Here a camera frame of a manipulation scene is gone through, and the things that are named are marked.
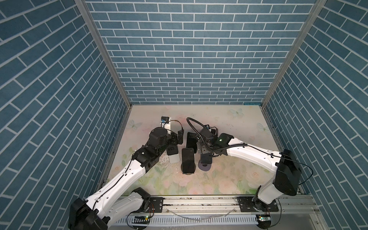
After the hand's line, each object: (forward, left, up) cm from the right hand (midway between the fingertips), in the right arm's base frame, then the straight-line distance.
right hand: (203, 144), depth 83 cm
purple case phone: (-7, -2, -4) cm, 8 cm away
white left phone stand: (-5, +18, -11) cm, 21 cm away
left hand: (+1, +15, +12) cm, 19 cm away
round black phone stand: (-13, +8, -12) cm, 20 cm away
